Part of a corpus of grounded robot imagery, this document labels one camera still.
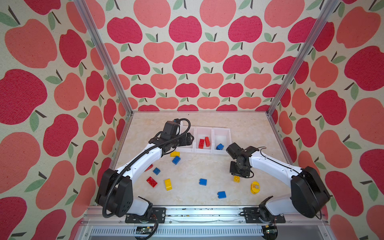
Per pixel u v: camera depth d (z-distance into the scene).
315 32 0.78
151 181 0.84
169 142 0.60
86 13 0.71
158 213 0.75
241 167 0.69
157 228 0.68
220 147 0.97
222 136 1.08
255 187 0.81
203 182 0.87
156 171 0.89
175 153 0.96
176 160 0.93
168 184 0.84
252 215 0.73
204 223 0.73
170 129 0.64
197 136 1.04
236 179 0.84
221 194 0.81
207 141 1.02
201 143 1.01
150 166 0.91
